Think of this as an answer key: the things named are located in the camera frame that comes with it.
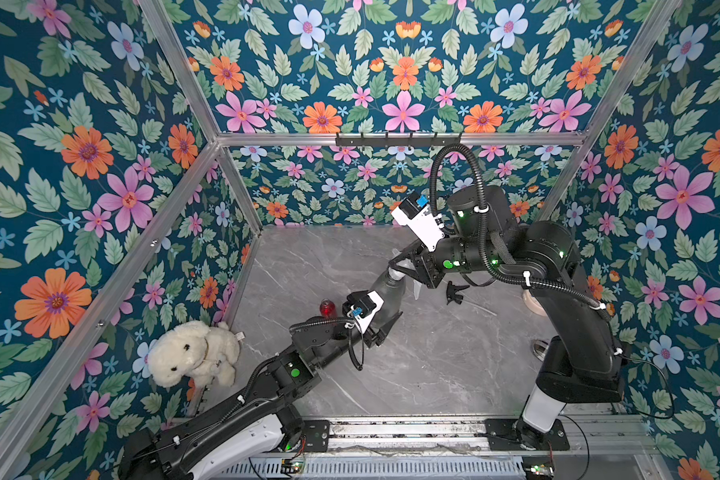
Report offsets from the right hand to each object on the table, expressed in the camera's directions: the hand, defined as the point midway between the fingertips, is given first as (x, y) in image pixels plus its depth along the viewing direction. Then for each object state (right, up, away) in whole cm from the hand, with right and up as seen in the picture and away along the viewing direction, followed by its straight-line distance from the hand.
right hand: (401, 248), depth 55 cm
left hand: (-2, -12, +10) cm, 15 cm away
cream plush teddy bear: (-50, -25, +17) cm, 59 cm away
